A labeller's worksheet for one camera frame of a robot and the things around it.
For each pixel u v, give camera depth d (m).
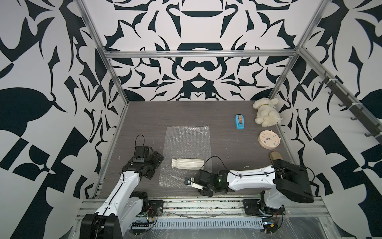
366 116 0.55
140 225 0.73
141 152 0.67
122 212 0.44
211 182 0.62
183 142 0.97
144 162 0.65
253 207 0.74
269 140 0.96
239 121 1.05
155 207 0.75
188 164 0.84
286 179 0.49
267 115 1.01
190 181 0.70
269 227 0.70
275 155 0.89
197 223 0.71
